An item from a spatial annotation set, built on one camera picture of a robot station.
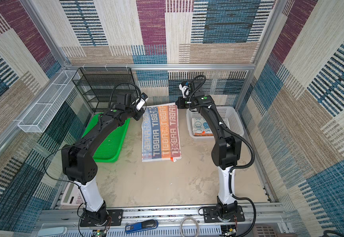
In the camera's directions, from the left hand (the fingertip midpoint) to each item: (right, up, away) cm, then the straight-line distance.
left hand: (140, 104), depth 89 cm
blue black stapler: (+7, -59, -19) cm, 62 cm away
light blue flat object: (-38, -62, -18) cm, 75 cm away
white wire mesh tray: (-44, -9, -19) cm, 49 cm away
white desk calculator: (-34, -49, -10) cm, 60 cm away
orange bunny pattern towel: (+40, -18, +13) cm, 45 cm away
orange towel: (+10, -18, +16) cm, 26 cm away
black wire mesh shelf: (-33, +16, +19) cm, 41 cm away
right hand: (+22, +1, 0) cm, 22 cm away
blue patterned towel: (+38, -12, +17) cm, 43 cm away
